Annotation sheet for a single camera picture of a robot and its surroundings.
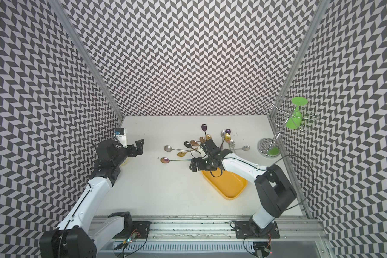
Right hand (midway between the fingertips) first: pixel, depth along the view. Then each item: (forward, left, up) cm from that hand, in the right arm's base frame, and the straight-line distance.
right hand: (198, 169), depth 85 cm
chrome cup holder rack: (+37, -58, +3) cm, 69 cm away
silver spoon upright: (+29, -16, -5) cm, 33 cm away
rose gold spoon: (+24, -2, -5) cm, 25 cm away
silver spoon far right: (+16, -30, -4) cm, 34 cm away
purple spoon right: (+30, -20, -4) cm, 36 cm away
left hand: (+10, +32, +14) cm, 36 cm away
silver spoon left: (+18, +19, -6) cm, 27 cm away
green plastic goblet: (+12, -46, +24) cm, 53 cm away
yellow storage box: (-5, -17, -9) cm, 19 cm away
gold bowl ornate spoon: (+25, -19, -5) cm, 32 cm away
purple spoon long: (+34, -4, -6) cm, 35 cm away
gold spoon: (+27, -6, -7) cm, 28 cm away
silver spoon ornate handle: (+21, -21, -6) cm, 30 cm away
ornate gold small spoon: (+13, +10, -6) cm, 18 cm away
